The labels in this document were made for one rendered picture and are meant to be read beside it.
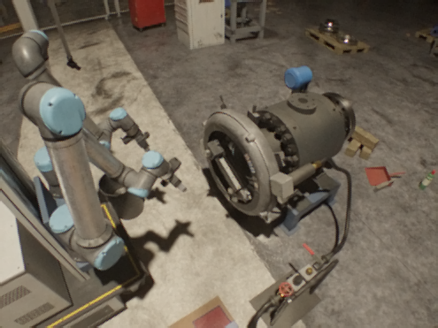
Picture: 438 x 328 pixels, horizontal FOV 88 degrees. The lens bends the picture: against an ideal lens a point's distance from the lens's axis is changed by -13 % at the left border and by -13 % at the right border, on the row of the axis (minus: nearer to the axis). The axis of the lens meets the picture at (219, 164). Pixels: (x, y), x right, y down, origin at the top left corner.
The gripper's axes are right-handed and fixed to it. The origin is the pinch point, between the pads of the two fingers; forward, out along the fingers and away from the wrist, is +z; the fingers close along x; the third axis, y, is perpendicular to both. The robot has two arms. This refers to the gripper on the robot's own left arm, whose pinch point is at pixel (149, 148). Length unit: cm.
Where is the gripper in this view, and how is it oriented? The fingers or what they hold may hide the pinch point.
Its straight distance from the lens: 170.7
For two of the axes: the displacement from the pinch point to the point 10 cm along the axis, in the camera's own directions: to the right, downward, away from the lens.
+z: 4.1, 5.8, 7.0
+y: 8.0, -6.0, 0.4
